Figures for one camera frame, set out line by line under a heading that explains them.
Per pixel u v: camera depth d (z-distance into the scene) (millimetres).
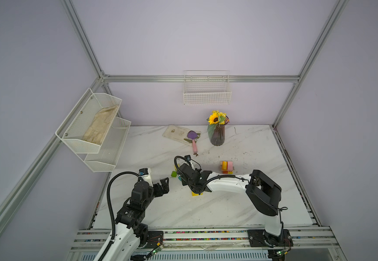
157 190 707
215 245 732
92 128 782
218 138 1073
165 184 724
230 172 954
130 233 532
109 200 552
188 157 783
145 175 699
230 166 956
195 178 679
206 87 951
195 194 868
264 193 486
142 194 587
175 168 675
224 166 952
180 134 1144
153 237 745
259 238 734
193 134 1142
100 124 801
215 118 905
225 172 949
